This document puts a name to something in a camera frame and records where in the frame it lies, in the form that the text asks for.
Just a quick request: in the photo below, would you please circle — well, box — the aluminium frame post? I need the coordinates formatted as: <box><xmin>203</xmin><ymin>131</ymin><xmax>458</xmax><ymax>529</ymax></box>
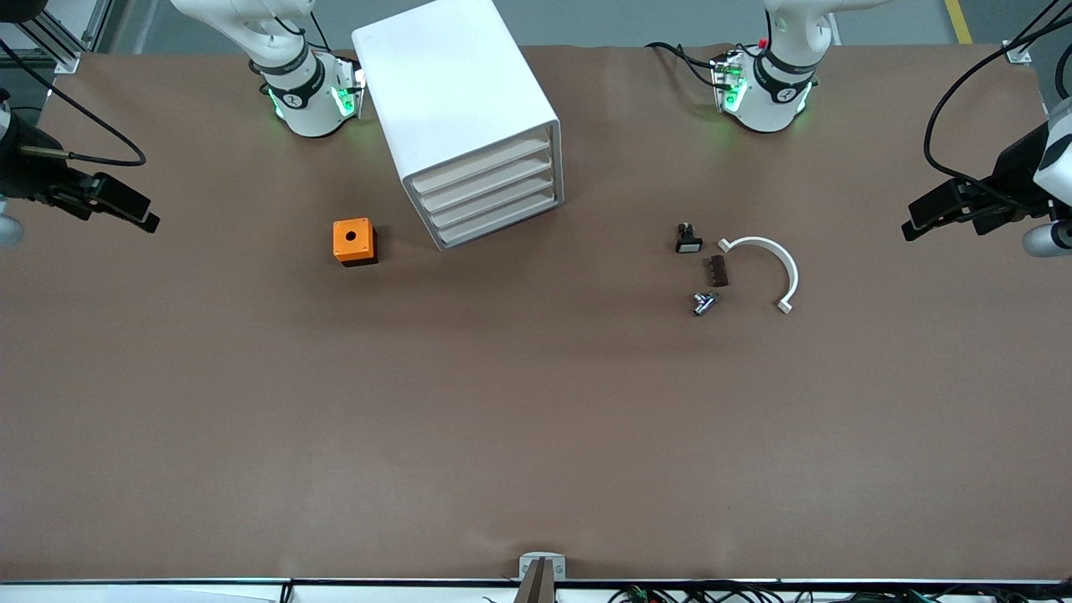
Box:
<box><xmin>1002</xmin><ymin>0</ymin><xmax>1072</xmax><ymax>65</ymax></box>
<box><xmin>0</xmin><ymin>0</ymin><xmax>114</xmax><ymax>75</ymax></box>

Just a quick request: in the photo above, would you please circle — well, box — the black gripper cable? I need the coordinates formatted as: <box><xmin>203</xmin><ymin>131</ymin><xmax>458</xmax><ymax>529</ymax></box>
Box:
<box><xmin>0</xmin><ymin>38</ymin><xmax>148</xmax><ymax>167</ymax></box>
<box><xmin>924</xmin><ymin>0</ymin><xmax>1072</xmax><ymax>210</ymax></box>

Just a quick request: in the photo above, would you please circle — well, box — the orange button box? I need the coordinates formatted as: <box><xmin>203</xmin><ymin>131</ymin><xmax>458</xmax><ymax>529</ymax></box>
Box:
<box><xmin>332</xmin><ymin>218</ymin><xmax>379</xmax><ymax>267</ymax></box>

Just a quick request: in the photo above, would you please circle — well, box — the black arm base cable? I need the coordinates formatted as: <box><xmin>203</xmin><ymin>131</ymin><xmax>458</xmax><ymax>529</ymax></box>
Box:
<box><xmin>645</xmin><ymin>40</ymin><xmax>729</xmax><ymax>89</ymax></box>

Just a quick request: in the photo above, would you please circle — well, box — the white curved bracket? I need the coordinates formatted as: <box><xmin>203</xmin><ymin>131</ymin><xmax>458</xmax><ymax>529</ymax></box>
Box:
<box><xmin>718</xmin><ymin>236</ymin><xmax>800</xmax><ymax>315</ymax></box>

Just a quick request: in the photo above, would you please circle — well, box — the grey metal bracket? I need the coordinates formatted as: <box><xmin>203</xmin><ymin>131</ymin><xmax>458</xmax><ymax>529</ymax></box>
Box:
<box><xmin>518</xmin><ymin>553</ymin><xmax>567</xmax><ymax>581</ymax></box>

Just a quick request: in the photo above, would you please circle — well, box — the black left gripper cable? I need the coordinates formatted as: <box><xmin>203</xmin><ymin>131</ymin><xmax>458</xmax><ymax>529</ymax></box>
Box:
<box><xmin>924</xmin><ymin>0</ymin><xmax>1072</xmax><ymax>210</ymax></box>

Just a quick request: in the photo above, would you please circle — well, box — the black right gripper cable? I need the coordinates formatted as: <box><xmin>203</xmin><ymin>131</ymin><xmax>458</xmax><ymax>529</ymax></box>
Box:
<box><xmin>0</xmin><ymin>38</ymin><xmax>148</xmax><ymax>167</ymax></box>

